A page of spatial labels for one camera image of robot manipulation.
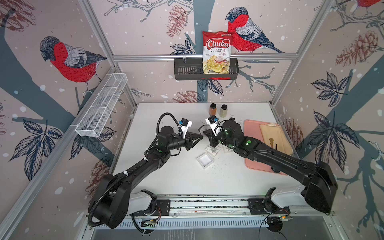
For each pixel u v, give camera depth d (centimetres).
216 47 83
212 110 108
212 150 93
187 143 68
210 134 69
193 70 107
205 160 90
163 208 73
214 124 65
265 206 66
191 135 75
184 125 69
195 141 74
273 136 101
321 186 40
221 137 65
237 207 75
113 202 41
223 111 107
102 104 80
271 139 98
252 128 105
